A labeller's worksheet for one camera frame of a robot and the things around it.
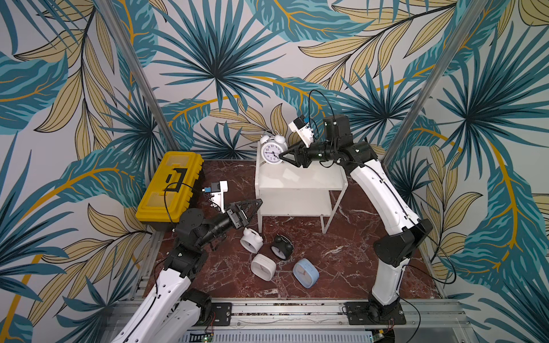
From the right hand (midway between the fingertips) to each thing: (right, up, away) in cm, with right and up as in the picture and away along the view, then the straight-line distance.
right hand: (284, 151), depth 71 cm
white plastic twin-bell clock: (-12, -33, +11) cm, 37 cm away
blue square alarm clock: (+8, -43, +5) cm, 44 cm away
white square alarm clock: (-7, -41, +6) cm, 42 cm away
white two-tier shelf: (+1, -13, -3) cm, 13 cm away
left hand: (-8, -17, -8) cm, 21 cm away
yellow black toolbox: (-45, -13, +15) cm, 49 cm away
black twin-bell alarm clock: (0, -35, +11) cm, 37 cm away
